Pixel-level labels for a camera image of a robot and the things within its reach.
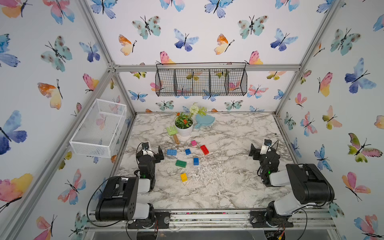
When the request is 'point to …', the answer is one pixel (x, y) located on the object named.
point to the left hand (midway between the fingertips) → (153, 146)
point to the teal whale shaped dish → (204, 120)
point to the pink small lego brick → (193, 143)
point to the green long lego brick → (181, 163)
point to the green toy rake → (173, 131)
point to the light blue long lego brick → (171, 152)
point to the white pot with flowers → (184, 125)
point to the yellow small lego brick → (184, 177)
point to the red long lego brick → (204, 150)
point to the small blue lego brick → (188, 151)
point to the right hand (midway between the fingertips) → (262, 143)
